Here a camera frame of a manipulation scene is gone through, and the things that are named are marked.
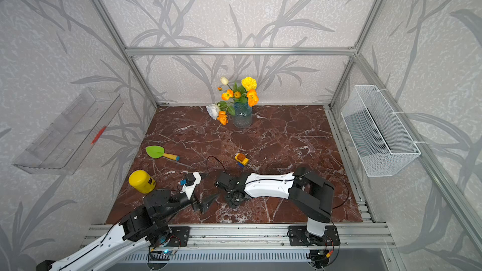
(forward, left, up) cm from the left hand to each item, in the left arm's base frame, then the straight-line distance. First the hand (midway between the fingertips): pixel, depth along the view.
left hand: (213, 186), depth 70 cm
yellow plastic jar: (+5, +32, -8) cm, 34 cm away
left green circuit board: (-20, +19, -19) cm, 34 cm away
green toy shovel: (+25, +36, -18) cm, 47 cm away
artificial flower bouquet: (+41, -8, +11) cm, 43 cm away
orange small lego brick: (+18, -9, -10) cm, 22 cm away
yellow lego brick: (+17, -11, -13) cm, 24 cm away
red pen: (+14, +42, +14) cm, 46 cm away
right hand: (0, -6, -17) cm, 18 cm away
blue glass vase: (+41, -10, -7) cm, 43 cm away
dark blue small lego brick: (+17, -9, -16) cm, 25 cm away
